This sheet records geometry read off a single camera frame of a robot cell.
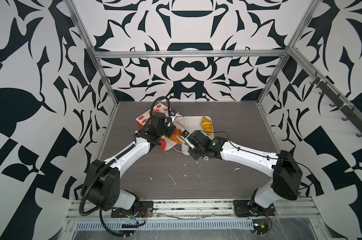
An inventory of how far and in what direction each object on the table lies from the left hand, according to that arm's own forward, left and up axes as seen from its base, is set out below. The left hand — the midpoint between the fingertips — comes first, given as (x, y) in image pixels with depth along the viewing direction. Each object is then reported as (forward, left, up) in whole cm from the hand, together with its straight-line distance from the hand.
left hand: (171, 118), depth 85 cm
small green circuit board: (-49, -41, -21) cm, 67 cm away
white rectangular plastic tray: (+10, -14, -19) cm, 25 cm away
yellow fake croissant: (+6, -23, -17) cm, 29 cm away
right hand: (-14, -11, -8) cm, 19 cm away
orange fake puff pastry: (-5, -1, -12) cm, 13 cm away
